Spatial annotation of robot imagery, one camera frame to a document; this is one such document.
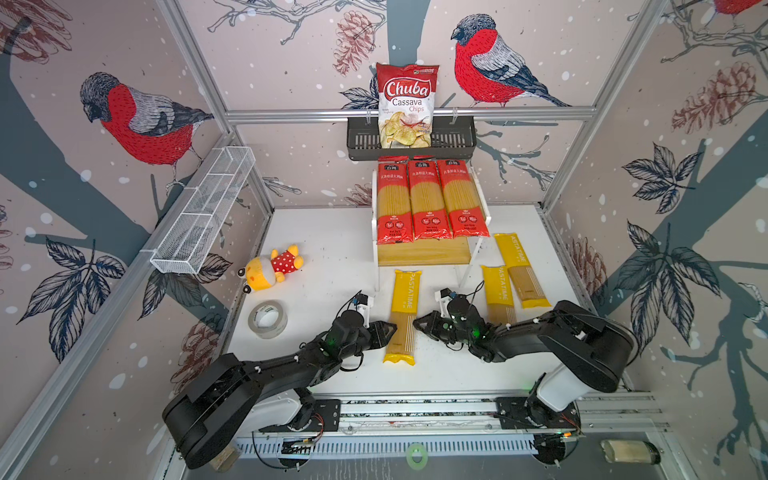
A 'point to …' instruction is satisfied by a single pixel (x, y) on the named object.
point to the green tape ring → (417, 456)
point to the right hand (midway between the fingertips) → (409, 330)
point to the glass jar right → (630, 451)
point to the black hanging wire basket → (449, 139)
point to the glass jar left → (227, 460)
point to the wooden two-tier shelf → (460, 253)
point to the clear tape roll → (268, 318)
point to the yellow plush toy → (261, 272)
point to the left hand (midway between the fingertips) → (395, 331)
